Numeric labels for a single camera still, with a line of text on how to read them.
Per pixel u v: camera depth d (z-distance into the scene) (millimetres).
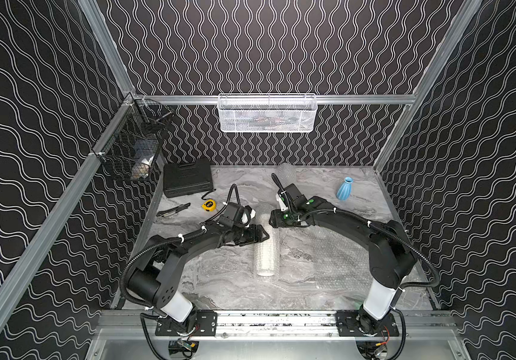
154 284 448
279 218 791
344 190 1024
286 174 1089
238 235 764
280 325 763
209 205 1028
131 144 907
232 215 721
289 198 704
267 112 676
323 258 897
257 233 793
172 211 1026
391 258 485
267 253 830
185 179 1164
